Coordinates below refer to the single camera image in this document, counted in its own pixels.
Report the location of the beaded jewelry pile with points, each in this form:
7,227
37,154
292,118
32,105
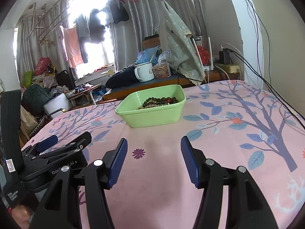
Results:
153,102

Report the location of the low wooden desk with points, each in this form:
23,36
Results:
123,92

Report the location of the pink hanging garment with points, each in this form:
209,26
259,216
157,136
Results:
72,47

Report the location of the bag of biscuits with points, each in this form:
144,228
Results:
161,69

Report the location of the white enamel mug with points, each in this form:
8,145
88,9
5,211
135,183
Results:
144,72

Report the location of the green plastic tray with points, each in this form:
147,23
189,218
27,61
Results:
133,112

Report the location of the small folding table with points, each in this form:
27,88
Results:
87,93

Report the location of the black power adapter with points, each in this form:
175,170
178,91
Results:
224,57

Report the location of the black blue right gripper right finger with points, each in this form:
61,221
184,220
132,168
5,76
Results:
247,206

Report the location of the pink tree-print tablecloth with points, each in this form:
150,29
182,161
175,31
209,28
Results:
231,122

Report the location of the grey window curtain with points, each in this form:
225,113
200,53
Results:
144,20

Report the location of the light blue plastic bag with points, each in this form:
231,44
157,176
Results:
148,55

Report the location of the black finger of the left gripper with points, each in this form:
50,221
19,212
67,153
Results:
80,142

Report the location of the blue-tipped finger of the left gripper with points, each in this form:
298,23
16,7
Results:
40,147

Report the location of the dark blue folded clothing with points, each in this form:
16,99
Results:
123,78

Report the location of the white wifi router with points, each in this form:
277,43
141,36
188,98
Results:
202,45

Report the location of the dark hanging jacket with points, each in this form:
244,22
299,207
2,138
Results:
96,29

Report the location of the grey dotted draped cloth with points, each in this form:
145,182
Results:
177,40

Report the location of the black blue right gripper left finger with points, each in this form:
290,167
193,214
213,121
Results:
60,208

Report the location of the yellowed power strip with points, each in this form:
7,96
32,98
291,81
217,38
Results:
229,68

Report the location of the red plastic bag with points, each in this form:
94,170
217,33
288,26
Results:
42,65

